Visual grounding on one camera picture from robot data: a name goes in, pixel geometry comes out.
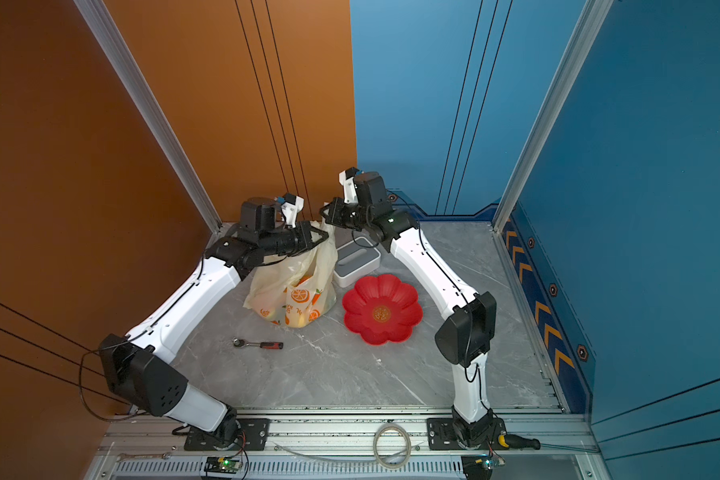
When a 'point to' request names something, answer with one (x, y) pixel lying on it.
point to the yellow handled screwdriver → (518, 442)
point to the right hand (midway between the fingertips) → (317, 211)
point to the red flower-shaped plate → (382, 309)
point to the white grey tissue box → (354, 261)
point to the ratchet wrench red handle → (238, 342)
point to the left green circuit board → (222, 465)
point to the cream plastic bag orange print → (297, 290)
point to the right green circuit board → (480, 467)
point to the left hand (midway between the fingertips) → (330, 232)
